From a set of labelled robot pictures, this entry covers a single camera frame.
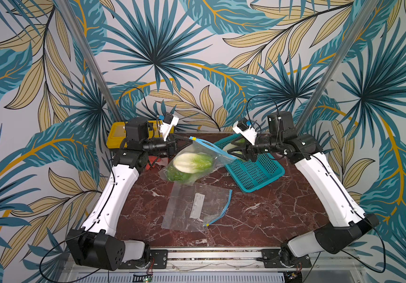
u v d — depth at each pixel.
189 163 0.73
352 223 0.39
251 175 1.00
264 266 0.73
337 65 0.86
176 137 0.60
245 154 0.58
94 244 0.37
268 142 0.55
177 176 0.79
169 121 0.57
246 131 0.55
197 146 0.67
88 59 0.82
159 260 0.74
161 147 0.59
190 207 0.88
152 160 0.98
